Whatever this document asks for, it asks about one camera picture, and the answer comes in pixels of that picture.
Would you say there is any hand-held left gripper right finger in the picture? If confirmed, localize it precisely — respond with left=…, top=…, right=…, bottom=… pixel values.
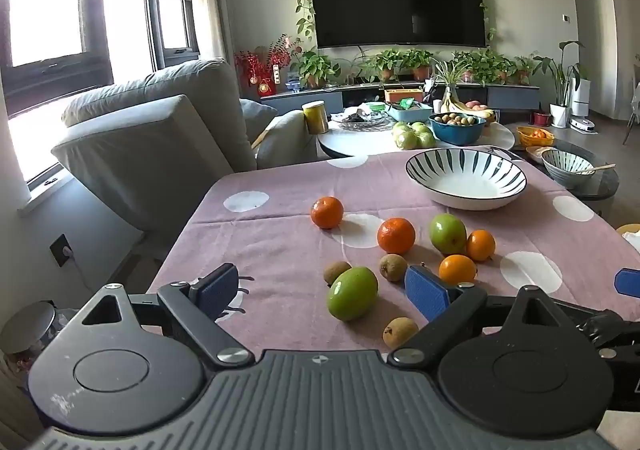
left=387, top=264, right=576, bottom=369

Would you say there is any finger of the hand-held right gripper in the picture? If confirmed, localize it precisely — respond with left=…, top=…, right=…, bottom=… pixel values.
left=614, top=269, right=640, bottom=297
left=575, top=310, right=640, bottom=349

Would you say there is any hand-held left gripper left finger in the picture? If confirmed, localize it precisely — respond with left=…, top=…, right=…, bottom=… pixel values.
left=80, top=263, right=255, bottom=371

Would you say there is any yellow-orange orange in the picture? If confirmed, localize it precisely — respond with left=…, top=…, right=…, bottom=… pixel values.
left=438, top=254, right=478, bottom=286

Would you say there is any brown kiwi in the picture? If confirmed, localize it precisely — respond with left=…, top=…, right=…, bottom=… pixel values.
left=323, top=261, right=353, bottom=287
left=379, top=253, right=408, bottom=282
left=383, top=317, right=419, bottom=350

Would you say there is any oval green mango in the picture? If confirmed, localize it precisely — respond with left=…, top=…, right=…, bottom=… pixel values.
left=327, top=266, right=379, bottom=322

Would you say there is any small orange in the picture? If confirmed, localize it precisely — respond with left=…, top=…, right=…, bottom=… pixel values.
left=466, top=229, right=497, bottom=262

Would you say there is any large striped white bowl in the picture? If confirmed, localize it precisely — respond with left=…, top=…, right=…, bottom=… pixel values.
left=405, top=148, right=528, bottom=211

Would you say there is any yellow wooden stool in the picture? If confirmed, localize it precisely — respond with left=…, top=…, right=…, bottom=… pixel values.
left=616, top=223, right=640, bottom=251

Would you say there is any round green fruit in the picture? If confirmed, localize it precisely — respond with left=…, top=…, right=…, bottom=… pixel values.
left=428, top=213, right=468, bottom=256

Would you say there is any round orange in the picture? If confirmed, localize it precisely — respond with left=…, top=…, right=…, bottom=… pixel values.
left=377, top=217, right=417, bottom=255
left=310, top=196, right=345, bottom=230

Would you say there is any pink polka dot tablecloth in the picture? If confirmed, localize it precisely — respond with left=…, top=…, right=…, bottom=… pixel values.
left=145, top=145, right=640, bottom=366

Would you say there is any dark round table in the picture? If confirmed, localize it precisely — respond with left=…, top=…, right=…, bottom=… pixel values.
left=510, top=135, right=621, bottom=219

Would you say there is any wooden spoon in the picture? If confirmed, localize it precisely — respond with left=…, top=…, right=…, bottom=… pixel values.
left=570, top=163, right=617, bottom=176

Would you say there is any small striped bowl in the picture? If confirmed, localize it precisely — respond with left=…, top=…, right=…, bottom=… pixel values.
left=541, top=149, right=597, bottom=190

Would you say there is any grey sofa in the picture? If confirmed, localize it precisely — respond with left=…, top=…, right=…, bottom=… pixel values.
left=51, top=58, right=321, bottom=232

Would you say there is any grey pillow yellow trim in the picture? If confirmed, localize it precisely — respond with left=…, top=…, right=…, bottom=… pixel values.
left=251, top=110, right=313, bottom=169

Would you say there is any bag of green apples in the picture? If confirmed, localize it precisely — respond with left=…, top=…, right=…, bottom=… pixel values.
left=391, top=121, right=437, bottom=151

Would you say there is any wooden dish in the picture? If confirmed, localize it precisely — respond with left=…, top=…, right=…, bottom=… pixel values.
left=525, top=146, right=559, bottom=164

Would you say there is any white round table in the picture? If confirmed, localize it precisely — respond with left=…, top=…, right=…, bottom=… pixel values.
left=317, top=117, right=516, bottom=161

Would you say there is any blue bowl of kiwis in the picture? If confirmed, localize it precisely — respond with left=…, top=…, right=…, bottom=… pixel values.
left=428, top=113, right=487, bottom=146

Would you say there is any grey-blue cushion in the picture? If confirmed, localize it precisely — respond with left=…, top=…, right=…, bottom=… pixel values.
left=240, top=99, right=279, bottom=142

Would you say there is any orange basket of tangerines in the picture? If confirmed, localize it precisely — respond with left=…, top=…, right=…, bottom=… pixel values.
left=516, top=126, right=556, bottom=147

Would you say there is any teal tray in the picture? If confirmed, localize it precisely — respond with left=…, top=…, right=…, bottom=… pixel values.
left=384, top=98, right=434, bottom=124

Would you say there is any white vacuum station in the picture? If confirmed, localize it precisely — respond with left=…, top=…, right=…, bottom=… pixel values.
left=570, top=78, right=599, bottom=134

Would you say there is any glass snack plate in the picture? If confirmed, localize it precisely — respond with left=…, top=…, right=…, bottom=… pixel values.
left=331, top=108, right=394, bottom=131

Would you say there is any bunch of bananas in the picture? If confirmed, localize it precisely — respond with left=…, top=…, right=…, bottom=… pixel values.
left=446, top=98, right=495, bottom=121

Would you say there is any yellow canister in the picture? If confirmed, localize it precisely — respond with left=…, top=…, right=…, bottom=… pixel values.
left=301, top=101, right=330, bottom=135

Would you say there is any glass jar metal lid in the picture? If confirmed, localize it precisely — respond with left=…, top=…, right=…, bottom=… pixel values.
left=0, top=303, right=59, bottom=374

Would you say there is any orange box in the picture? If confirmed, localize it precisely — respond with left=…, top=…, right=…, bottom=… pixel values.
left=384, top=87, right=424, bottom=104

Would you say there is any tall plant white pot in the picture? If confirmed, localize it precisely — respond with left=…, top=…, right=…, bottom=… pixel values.
left=532, top=40, right=587, bottom=129

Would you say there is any spider plant in vase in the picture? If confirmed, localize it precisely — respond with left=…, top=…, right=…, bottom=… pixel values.
left=431, top=58, right=477, bottom=114

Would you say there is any dark television cabinet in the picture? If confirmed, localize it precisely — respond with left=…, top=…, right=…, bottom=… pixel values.
left=260, top=80, right=542, bottom=120

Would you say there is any red flower decoration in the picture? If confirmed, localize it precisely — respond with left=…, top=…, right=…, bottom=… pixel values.
left=234, top=34, right=304, bottom=97

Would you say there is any potted green plant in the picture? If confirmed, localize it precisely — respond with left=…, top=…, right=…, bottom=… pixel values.
left=487, top=53, right=518, bottom=84
left=400, top=49, right=435, bottom=82
left=450, top=50, right=490, bottom=84
left=291, top=49, right=342, bottom=90
left=515, top=55, right=540, bottom=85
left=369, top=49, right=402, bottom=83

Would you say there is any narrow dark framed window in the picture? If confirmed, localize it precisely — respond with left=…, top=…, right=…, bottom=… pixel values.
left=142, top=0, right=202, bottom=72

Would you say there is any black wall socket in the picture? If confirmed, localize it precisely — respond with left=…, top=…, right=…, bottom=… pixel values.
left=49, top=233, right=76, bottom=267

